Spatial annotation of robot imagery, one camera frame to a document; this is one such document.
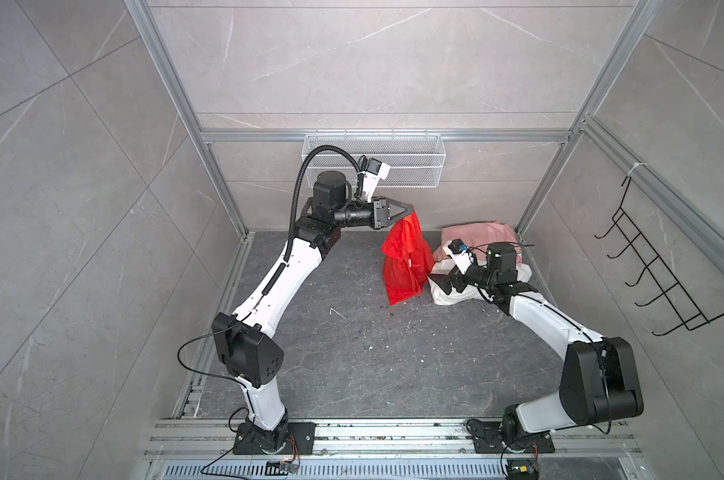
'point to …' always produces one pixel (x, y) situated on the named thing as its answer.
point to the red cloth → (407, 259)
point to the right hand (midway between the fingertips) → (441, 259)
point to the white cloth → (461, 294)
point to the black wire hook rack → (659, 270)
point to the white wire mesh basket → (415, 159)
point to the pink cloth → (477, 236)
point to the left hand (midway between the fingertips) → (412, 205)
